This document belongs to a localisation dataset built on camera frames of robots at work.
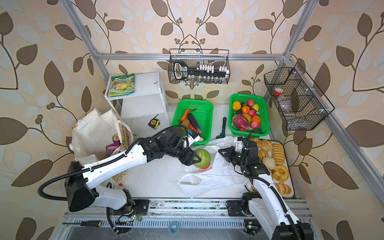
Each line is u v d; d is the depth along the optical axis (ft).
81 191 1.27
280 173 2.73
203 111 3.77
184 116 3.54
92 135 2.59
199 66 2.67
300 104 2.41
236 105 3.59
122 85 2.68
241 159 2.10
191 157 2.07
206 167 2.78
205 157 2.27
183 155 2.07
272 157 2.97
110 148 2.71
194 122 3.45
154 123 3.45
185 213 2.42
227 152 2.33
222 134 3.33
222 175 2.42
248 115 3.53
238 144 2.48
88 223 2.30
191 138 2.11
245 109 3.60
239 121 3.25
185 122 3.40
